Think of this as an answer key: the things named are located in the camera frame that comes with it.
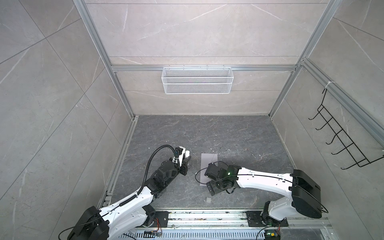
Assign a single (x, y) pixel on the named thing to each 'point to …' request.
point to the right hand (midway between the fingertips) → (215, 186)
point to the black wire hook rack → (360, 159)
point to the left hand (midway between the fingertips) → (188, 153)
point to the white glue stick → (187, 153)
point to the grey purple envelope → (206, 159)
